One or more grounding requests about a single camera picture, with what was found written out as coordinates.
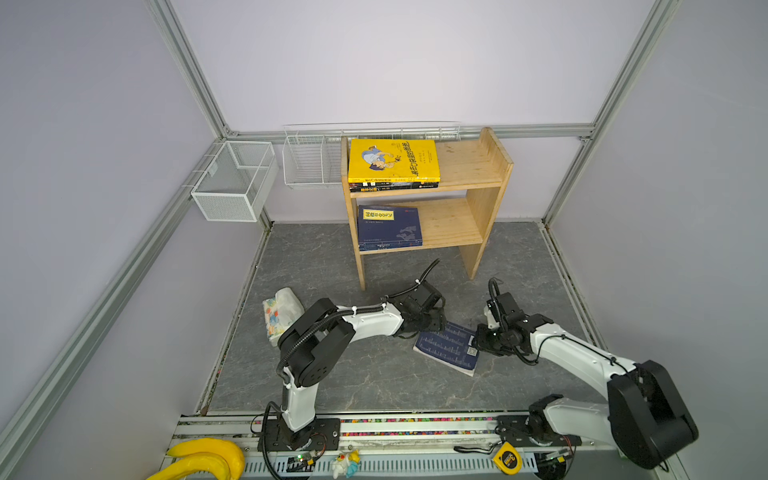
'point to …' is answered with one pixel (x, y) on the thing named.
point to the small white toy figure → (346, 464)
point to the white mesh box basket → (236, 184)
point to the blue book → (382, 242)
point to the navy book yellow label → (388, 227)
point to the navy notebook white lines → (453, 346)
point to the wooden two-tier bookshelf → (456, 216)
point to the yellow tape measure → (508, 459)
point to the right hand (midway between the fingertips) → (476, 344)
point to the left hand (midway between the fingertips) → (440, 326)
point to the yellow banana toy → (204, 452)
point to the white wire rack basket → (312, 152)
